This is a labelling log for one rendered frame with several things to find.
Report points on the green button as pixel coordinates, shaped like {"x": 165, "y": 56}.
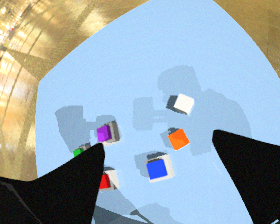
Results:
{"x": 79, "y": 150}

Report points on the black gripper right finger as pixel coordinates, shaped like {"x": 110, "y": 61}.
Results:
{"x": 254, "y": 167}

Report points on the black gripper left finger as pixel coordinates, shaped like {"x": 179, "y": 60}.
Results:
{"x": 66, "y": 195}

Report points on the white block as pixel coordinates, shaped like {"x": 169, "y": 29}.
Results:
{"x": 183, "y": 103}

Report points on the blue button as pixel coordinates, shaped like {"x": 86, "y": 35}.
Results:
{"x": 159, "y": 168}

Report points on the orange block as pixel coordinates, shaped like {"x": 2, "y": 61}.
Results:
{"x": 178, "y": 139}

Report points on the purple button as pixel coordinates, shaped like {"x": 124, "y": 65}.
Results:
{"x": 108, "y": 134}

